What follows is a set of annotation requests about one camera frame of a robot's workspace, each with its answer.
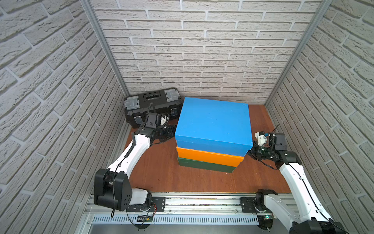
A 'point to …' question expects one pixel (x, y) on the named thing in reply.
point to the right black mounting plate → (248, 204)
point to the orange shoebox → (209, 157)
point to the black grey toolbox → (168, 101)
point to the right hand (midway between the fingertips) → (243, 147)
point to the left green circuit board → (144, 218)
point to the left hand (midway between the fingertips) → (179, 130)
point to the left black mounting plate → (158, 205)
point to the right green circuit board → (268, 217)
